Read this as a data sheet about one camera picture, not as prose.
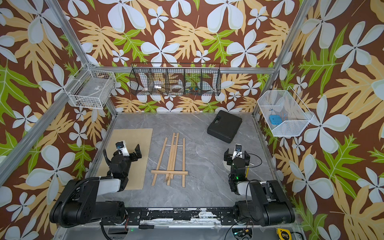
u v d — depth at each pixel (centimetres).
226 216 73
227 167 91
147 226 70
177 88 99
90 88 86
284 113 84
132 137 107
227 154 83
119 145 75
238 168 66
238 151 74
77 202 43
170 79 97
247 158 80
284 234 68
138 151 82
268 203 43
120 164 67
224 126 105
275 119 81
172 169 89
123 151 77
